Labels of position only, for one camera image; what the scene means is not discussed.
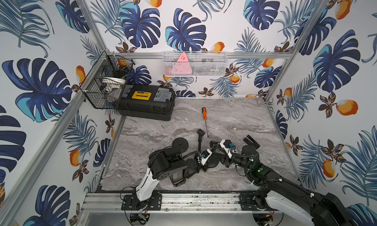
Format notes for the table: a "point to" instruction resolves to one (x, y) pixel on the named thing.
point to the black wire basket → (102, 85)
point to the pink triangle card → (182, 66)
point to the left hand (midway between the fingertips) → (212, 153)
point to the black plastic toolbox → (147, 102)
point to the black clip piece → (250, 141)
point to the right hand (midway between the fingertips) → (216, 148)
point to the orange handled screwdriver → (205, 117)
